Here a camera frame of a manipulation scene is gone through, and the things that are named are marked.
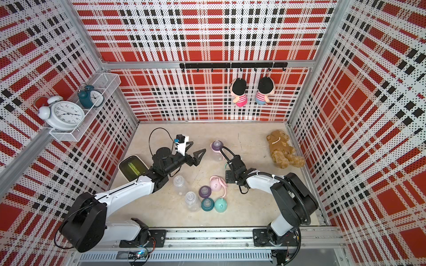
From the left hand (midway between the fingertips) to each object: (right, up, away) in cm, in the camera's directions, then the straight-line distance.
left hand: (201, 146), depth 80 cm
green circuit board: (-25, -46, -11) cm, 54 cm away
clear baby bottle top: (+7, -7, +21) cm, 23 cm away
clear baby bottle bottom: (-3, -25, -7) cm, 26 cm away
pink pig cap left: (+7, -21, +6) cm, 23 cm away
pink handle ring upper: (+10, -19, +6) cm, 23 cm away
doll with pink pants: (+19, +32, +15) cm, 41 cm away
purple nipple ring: (+1, -24, +6) cm, 25 cm away
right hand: (+18, -17, +13) cm, 28 cm away
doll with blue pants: (+36, +33, +13) cm, 50 cm away
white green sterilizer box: (-41, -12, +11) cm, 44 cm away
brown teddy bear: (+45, -5, +13) cm, 47 cm away
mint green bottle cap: (+10, -29, -1) cm, 30 cm away
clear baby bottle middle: (-10, -19, -2) cm, 21 cm away
